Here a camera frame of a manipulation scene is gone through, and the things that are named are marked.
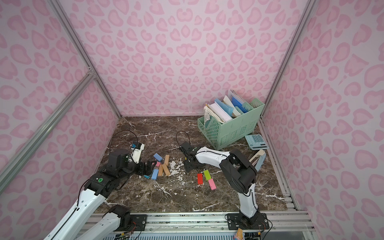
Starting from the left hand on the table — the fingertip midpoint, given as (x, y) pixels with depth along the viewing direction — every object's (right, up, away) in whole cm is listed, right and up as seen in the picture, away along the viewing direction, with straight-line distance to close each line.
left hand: (149, 158), depth 75 cm
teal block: (-6, -13, +13) cm, 19 cm away
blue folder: (+49, +31, +20) cm, 61 cm away
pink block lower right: (+33, -17, +9) cm, 38 cm away
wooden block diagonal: (+6, -10, +15) cm, 18 cm away
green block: (+30, -12, +13) cm, 35 cm away
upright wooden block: (+5, -4, +20) cm, 21 cm away
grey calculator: (+64, +6, +25) cm, 69 cm away
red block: (+26, -15, +13) cm, 32 cm away
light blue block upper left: (-1, -3, +20) cm, 20 cm away
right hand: (+21, -8, +18) cm, 29 cm away
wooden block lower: (+2, -10, +15) cm, 18 cm away
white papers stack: (+34, +26, +12) cm, 44 cm away
